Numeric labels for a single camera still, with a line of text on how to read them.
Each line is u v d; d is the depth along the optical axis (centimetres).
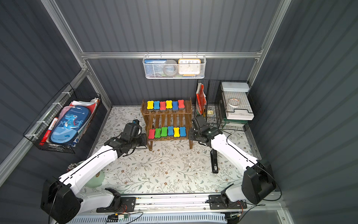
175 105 82
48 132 64
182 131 85
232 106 93
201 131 63
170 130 85
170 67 91
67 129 63
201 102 109
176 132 85
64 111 72
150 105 83
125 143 58
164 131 85
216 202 73
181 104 83
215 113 116
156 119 94
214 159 86
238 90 101
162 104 82
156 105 83
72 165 69
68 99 77
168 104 83
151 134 83
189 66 89
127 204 74
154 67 84
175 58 89
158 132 84
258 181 41
